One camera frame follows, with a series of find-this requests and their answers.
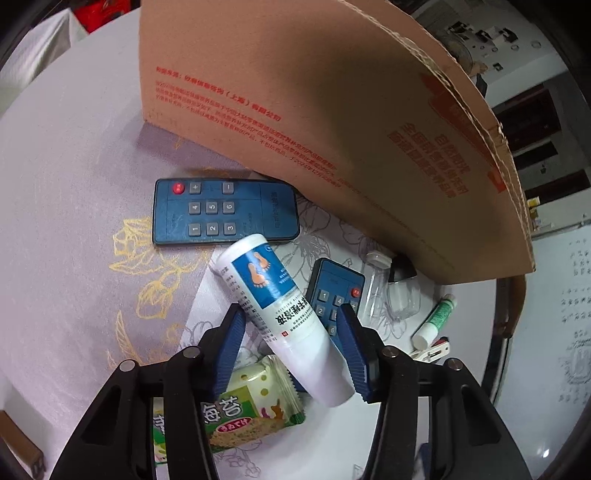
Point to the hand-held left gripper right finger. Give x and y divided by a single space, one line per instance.
355 360

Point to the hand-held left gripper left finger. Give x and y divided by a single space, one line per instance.
228 350

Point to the white cream tube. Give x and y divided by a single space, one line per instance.
286 323

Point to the brown cardboard box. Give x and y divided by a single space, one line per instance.
323 115

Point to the green white snack packet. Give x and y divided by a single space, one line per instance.
249 415

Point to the white plastic clip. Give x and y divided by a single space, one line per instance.
429 353

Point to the small blue remote control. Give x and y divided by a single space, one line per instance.
334 286

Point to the clear bottle black cap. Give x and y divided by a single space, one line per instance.
404 300

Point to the green white lip balm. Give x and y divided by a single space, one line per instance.
436 321

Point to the large blue remote control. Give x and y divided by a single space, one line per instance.
272 212

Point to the dark wooden door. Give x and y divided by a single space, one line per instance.
545 147

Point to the white cloth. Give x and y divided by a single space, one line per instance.
46 41

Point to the red bag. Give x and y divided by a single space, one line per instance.
106 11

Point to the black white wall shelf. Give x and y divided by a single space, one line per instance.
480 32

